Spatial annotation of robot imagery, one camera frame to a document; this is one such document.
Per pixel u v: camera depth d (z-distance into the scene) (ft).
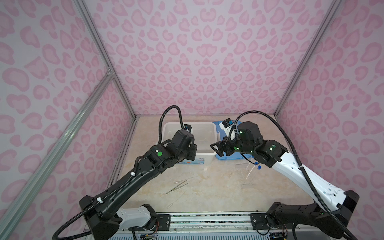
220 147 2.01
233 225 2.40
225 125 1.99
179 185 2.80
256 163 1.89
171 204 2.60
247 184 2.75
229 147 1.98
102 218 1.23
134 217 1.87
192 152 2.31
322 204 1.22
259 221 2.40
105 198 1.27
